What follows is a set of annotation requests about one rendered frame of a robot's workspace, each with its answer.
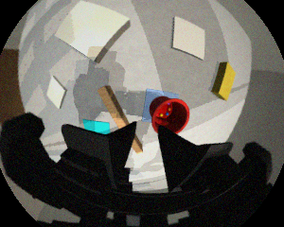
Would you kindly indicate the tan rectangular block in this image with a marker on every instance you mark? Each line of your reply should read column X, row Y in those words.
column 116, row 111

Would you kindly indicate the yellow rectangular block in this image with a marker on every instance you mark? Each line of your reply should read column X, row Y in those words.
column 223, row 81

